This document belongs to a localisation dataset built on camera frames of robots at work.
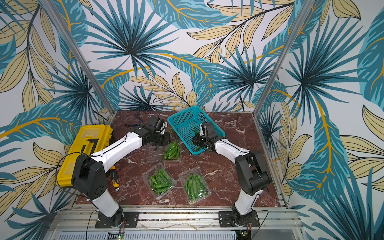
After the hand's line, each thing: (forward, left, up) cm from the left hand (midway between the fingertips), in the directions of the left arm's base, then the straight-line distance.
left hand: (170, 142), depth 86 cm
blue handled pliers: (+23, +28, -12) cm, 38 cm away
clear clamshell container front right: (-20, -15, -11) cm, 28 cm away
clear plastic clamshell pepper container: (0, 0, -12) cm, 12 cm away
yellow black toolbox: (0, +44, +2) cm, 44 cm away
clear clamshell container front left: (-18, +6, -11) cm, 22 cm away
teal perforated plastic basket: (+25, -8, -14) cm, 30 cm away
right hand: (+6, -13, -4) cm, 15 cm away
